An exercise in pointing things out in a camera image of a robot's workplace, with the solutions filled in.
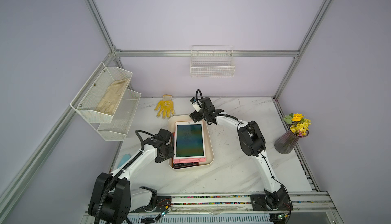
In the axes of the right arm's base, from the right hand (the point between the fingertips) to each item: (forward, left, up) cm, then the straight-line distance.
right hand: (196, 112), depth 104 cm
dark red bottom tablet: (-35, +8, -3) cm, 37 cm away
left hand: (-31, +17, -2) cm, 36 cm away
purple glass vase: (-26, -51, +2) cm, 58 cm away
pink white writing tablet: (-21, +5, -4) cm, 22 cm away
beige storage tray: (-2, +18, -6) cm, 19 cm away
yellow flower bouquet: (-24, -52, +18) cm, 61 cm away
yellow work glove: (+11, +23, -5) cm, 26 cm away
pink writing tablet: (-34, +10, -2) cm, 35 cm away
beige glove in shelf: (-5, +44, +25) cm, 51 cm away
